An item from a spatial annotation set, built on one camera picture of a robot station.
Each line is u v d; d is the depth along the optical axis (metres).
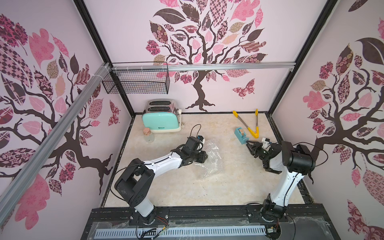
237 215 0.76
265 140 0.93
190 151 0.68
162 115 0.99
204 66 0.93
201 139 0.81
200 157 0.78
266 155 0.85
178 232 0.70
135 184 0.44
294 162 0.54
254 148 0.88
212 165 0.81
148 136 0.98
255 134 1.05
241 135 1.00
